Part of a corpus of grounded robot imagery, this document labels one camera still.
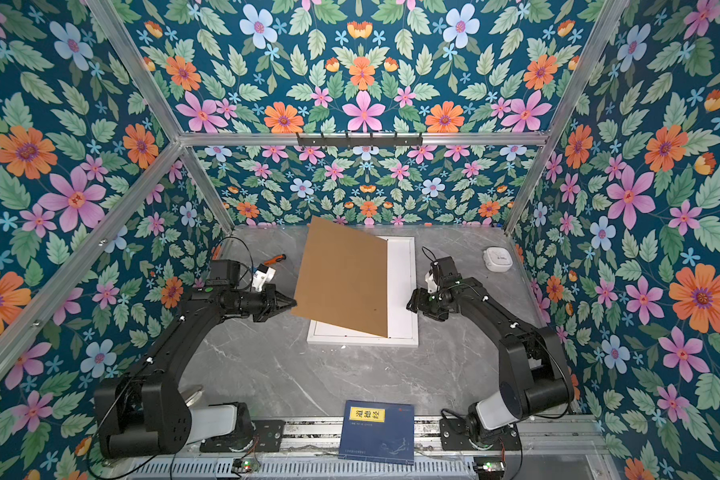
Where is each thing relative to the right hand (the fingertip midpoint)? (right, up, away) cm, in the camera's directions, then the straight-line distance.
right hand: (415, 306), depth 89 cm
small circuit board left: (-44, -35, -18) cm, 59 cm away
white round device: (+31, +14, +17) cm, 38 cm away
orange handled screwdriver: (-50, +14, +20) cm, 55 cm away
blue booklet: (-11, -30, -14) cm, 35 cm away
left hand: (-33, +5, -11) cm, 35 cm away
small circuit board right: (+16, -35, -18) cm, 43 cm away
